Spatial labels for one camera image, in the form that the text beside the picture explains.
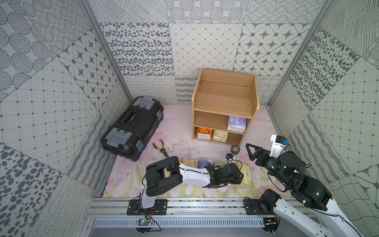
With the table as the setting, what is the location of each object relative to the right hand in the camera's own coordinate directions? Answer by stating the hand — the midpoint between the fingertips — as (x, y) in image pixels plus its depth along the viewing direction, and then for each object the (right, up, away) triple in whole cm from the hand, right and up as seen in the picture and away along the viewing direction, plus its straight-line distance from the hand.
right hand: (250, 148), depth 66 cm
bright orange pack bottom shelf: (-19, +4, +27) cm, 33 cm away
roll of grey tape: (+1, -7, +29) cm, 30 cm away
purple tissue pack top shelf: (-19, -13, +20) cm, 30 cm away
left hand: (+2, -16, +10) cm, 19 cm away
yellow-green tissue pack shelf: (+3, -16, +15) cm, 22 cm away
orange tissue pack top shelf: (-28, -13, +19) cm, 36 cm away
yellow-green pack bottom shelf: (-9, +2, +29) cm, 30 cm away
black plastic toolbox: (-61, +4, +15) cm, 63 cm away
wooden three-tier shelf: (-10, +20, +11) cm, 25 cm away
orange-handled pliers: (-47, -8, +28) cm, 55 cm away
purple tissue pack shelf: (-2, +10, +14) cm, 18 cm away
